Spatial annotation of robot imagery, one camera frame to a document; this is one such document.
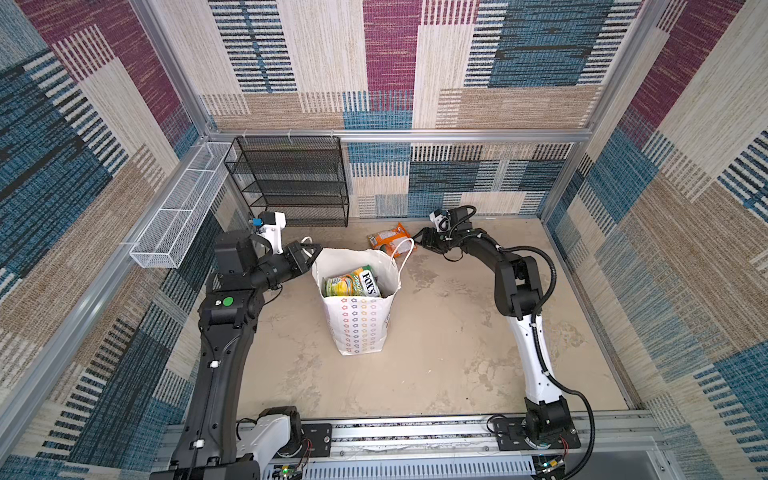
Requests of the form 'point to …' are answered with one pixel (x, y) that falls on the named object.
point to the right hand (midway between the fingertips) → (418, 242)
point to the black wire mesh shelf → (302, 177)
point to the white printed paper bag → (361, 324)
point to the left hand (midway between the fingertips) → (321, 243)
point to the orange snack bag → (385, 240)
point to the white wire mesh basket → (167, 238)
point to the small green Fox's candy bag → (361, 282)
